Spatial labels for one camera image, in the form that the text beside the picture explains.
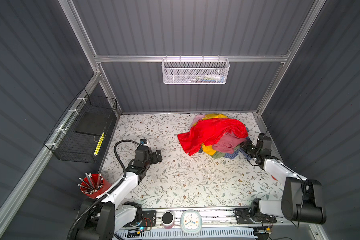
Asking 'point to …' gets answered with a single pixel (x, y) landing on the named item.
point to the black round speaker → (167, 219)
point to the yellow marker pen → (98, 144)
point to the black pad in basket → (94, 123)
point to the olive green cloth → (218, 154)
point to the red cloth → (206, 131)
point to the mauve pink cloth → (227, 143)
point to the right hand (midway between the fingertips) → (243, 142)
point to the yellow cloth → (207, 149)
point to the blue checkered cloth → (238, 153)
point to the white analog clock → (191, 221)
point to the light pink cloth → (196, 118)
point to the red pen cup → (94, 185)
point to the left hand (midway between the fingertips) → (153, 152)
